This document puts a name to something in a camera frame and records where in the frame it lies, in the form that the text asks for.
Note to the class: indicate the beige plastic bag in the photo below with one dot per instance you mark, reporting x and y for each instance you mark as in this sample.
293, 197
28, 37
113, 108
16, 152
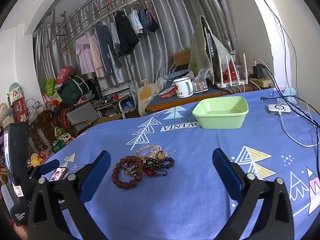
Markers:
147, 97

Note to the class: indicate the white enamel mug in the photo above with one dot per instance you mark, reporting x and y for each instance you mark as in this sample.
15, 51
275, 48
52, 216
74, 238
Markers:
181, 88

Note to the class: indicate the grey curtain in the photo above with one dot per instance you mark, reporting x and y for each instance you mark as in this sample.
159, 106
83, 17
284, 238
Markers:
162, 30

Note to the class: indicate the brown patterned bag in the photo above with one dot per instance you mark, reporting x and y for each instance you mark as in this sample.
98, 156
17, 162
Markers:
43, 127

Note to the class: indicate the dark green duffel bag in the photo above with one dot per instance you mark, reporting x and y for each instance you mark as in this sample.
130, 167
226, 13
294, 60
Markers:
72, 90

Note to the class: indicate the small folding table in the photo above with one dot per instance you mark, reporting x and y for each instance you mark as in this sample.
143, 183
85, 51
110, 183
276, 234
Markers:
112, 97

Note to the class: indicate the clear jar with red contents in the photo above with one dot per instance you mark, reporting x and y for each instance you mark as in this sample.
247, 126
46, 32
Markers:
231, 73

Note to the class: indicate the lilac t-shirt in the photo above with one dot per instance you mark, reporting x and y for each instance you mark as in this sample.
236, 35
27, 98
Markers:
83, 55

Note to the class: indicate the yellow toy duck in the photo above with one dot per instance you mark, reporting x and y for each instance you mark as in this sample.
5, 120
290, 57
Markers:
35, 160

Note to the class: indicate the white router with antennas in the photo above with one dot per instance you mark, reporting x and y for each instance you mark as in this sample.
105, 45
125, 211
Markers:
230, 83

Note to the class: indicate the red envelope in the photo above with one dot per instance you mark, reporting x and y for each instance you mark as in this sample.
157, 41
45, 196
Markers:
167, 95

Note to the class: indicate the cardboard box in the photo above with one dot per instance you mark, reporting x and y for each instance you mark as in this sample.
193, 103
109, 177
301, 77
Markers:
182, 57

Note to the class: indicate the pale lace dust cloth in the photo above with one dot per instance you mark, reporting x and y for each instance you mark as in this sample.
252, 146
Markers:
198, 47

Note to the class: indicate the blue printed tablecloth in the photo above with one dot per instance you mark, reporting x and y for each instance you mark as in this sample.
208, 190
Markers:
175, 205

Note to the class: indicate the clear snack packet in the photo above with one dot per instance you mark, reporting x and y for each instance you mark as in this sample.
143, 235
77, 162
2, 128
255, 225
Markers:
200, 83

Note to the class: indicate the pink bag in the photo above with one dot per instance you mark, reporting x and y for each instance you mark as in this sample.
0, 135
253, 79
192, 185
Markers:
64, 74

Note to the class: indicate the black charger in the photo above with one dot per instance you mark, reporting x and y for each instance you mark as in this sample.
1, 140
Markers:
257, 72

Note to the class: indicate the beige power strip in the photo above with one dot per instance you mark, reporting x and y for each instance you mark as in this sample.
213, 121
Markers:
261, 82

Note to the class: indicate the small white square device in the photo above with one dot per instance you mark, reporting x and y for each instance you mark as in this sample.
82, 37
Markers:
278, 108

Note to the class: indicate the grey flat board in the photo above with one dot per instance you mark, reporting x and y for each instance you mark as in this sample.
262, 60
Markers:
81, 113

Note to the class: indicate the light checked shirt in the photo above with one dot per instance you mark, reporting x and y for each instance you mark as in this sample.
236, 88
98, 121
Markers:
136, 22

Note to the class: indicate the red printed box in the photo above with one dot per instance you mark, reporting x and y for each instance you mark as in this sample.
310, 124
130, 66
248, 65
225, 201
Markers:
21, 110

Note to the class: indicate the wooden desk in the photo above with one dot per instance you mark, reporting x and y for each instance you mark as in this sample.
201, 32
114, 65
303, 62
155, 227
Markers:
190, 100

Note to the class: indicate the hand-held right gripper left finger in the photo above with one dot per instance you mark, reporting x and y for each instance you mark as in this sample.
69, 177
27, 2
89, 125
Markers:
97, 175

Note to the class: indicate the pink garment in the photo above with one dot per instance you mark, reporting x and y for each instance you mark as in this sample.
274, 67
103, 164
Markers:
98, 62

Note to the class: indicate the green plastic basket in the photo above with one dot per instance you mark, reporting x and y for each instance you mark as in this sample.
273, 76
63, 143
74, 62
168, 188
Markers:
220, 117

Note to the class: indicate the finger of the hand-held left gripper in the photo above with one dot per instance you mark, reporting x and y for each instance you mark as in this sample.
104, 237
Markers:
46, 168

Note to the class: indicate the black monitor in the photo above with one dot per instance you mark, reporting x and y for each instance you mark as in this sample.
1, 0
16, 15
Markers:
212, 55

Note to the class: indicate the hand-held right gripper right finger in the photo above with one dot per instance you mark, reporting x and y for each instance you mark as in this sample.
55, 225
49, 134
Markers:
227, 177

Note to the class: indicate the steel clothes drying rack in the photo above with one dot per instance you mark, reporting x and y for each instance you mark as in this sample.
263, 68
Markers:
112, 3

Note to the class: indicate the green gift bag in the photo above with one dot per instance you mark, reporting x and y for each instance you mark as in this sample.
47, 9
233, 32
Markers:
50, 87

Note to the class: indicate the black garment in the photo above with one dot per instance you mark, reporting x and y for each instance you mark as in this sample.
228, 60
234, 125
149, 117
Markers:
126, 35

